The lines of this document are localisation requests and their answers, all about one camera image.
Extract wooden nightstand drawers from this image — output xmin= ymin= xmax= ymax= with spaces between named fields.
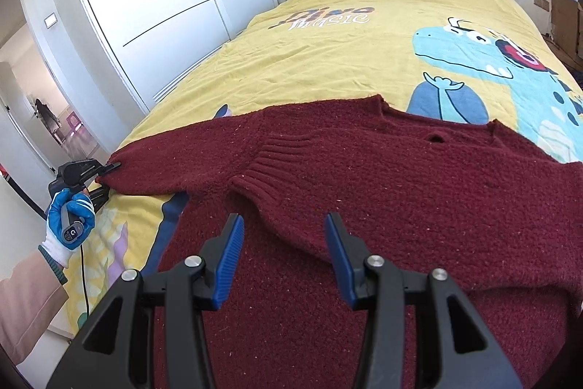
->
xmin=551 ymin=0 xmax=582 ymax=60

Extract pink sleeved left forearm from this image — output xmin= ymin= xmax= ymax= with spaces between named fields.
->
xmin=1 ymin=247 xmax=68 ymax=365

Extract yellow dinosaur bedspread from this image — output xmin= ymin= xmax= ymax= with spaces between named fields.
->
xmin=61 ymin=0 xmax=583 ymax=335

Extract black cable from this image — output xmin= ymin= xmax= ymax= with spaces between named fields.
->
xmin=78 ymin=243 xmax=91 ymax=317

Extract maroon knit sweater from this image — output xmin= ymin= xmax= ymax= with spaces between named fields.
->
xmin=105 ymin=96 xmax=582 ymax=388

